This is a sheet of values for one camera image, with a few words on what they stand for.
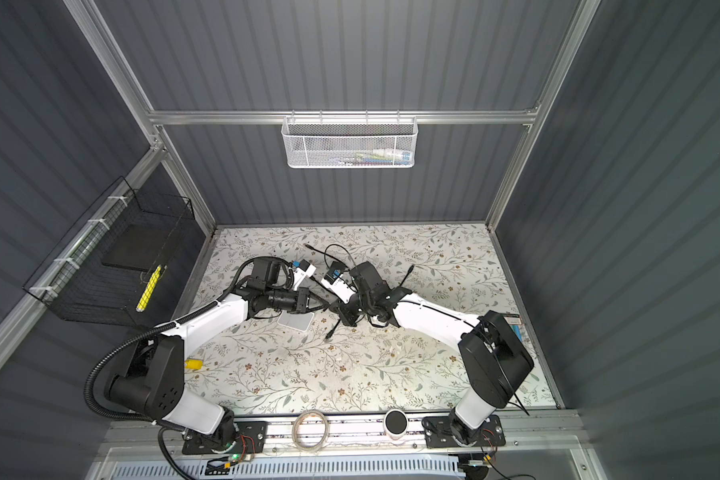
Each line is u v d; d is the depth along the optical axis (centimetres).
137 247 75
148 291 69
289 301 75
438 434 73
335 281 74
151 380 44
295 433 74
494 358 48
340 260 110
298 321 91
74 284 64
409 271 106
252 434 73
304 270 80
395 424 71
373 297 66
